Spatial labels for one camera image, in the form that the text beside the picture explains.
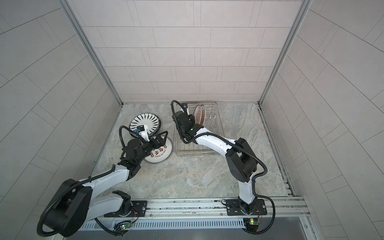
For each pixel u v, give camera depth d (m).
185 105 0.73
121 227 0.64
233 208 0.71
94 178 0.47
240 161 0.47
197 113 0.99
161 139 0.72
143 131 0.72
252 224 0.68
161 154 0.89
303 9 0.72
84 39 0.81
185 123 0.65
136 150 0.63
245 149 0.49
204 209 0.72
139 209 0.71
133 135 0.69
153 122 1.02
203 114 0.90
